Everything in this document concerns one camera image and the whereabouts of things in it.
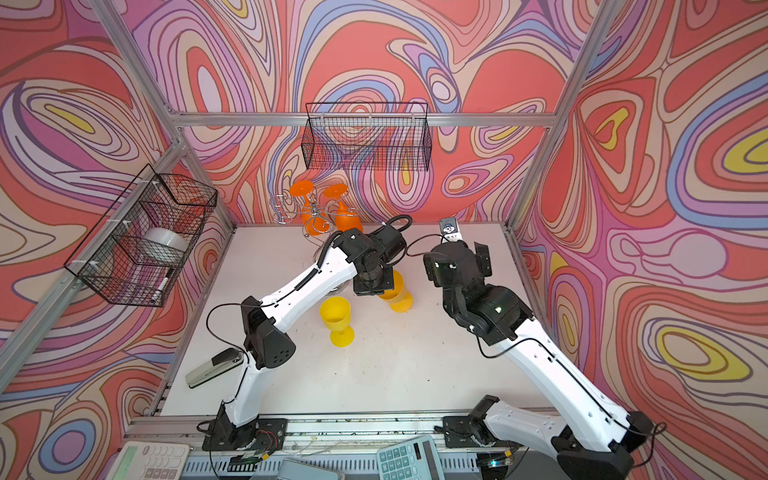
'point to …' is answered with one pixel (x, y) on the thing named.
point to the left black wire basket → (115, 257)
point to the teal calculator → (417, 459)
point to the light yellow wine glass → (335, 312)
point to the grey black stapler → (214, 367)
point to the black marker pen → (159, 289)
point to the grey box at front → (296, 470)
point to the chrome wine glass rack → (283, 209)
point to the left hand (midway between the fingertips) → (390, 290)
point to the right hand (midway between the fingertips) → (458, 256)
